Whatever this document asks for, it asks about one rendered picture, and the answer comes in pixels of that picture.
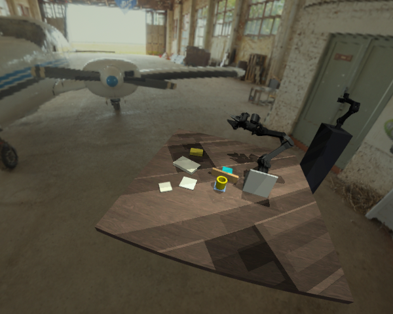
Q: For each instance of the yellow rectangular block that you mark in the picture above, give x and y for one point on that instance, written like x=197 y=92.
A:
x=196 y=152

